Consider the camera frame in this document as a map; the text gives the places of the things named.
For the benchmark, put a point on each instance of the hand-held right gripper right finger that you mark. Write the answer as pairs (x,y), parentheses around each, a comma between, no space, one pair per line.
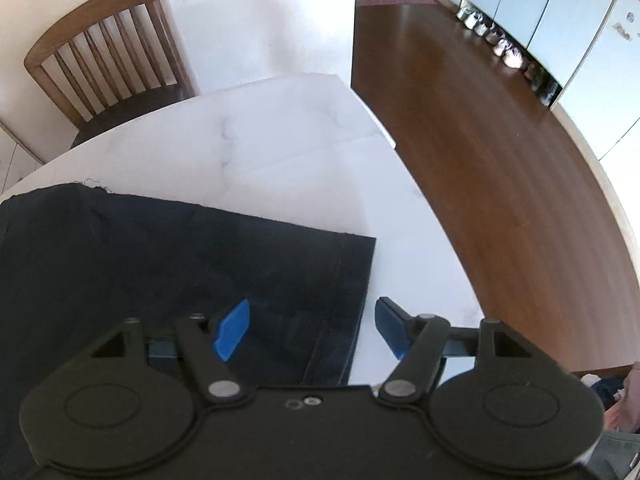
(390,330)

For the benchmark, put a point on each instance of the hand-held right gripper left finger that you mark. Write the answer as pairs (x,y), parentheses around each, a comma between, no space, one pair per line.
(232,330)

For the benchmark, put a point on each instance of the dark navy t-shirt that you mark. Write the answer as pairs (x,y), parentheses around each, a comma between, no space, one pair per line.
(150,260)

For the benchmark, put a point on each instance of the pale pink garment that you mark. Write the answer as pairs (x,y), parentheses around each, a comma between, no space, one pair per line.
(629,412)

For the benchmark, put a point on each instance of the grey garment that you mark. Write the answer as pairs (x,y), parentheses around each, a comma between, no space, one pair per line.
(617,455)

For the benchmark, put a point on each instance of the white side cabinet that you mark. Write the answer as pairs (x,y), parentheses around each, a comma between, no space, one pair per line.
(12,160)

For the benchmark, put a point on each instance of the row of shoes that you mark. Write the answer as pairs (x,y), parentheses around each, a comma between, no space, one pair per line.
(505,50)

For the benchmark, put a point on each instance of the wooden chair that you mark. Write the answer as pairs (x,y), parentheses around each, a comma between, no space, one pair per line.
(100,35)

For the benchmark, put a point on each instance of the white cabinet unit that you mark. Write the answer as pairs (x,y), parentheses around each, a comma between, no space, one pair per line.
(550,15)

